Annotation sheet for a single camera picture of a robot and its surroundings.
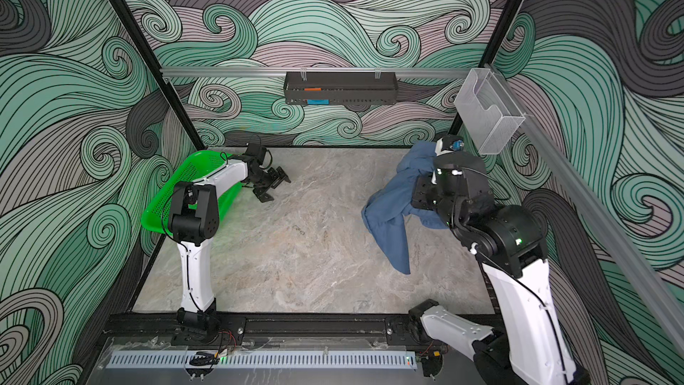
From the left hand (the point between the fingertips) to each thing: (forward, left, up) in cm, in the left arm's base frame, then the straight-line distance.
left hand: (286, 185), depth 101 cm
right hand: (-25, -40, +36) cm, 59 cm away
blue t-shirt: (-27, -32, +26) cm, 49 cm away
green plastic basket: (+10, +36, +1) cm, 38 cm away
